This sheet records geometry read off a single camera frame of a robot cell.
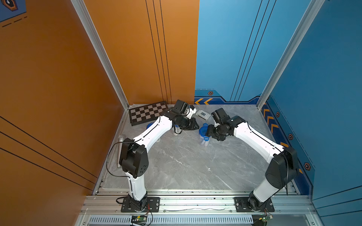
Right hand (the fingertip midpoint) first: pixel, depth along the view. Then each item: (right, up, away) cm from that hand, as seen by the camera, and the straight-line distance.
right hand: (208, 134), depth 85 cm
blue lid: (-3, +1, +6) cm, 6 cm away
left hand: (-6, +5, -2) cm, 8 cm away
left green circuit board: (-37, -41, -13) cm, 57 cm away
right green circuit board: (+25, -40, -15) cm, 50 cm away
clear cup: (-3, -6, +8) cm, 10 cm away
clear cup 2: (-18, +4, -14) cm, 24 cm away
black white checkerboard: (-45, +14, +27) cm, 54 cm away
